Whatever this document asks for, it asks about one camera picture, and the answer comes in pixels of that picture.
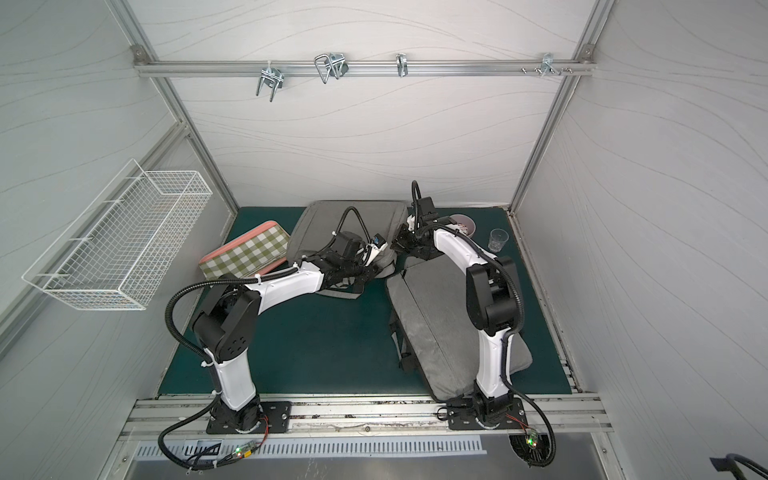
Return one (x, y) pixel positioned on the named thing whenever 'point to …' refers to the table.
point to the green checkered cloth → (249, 256)
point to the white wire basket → (115, 254)
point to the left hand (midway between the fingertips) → (378, 263)
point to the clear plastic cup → (498, 236)
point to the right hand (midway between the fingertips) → (389, 243)
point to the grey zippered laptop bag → (319, 220)
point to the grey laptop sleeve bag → (429, 298)
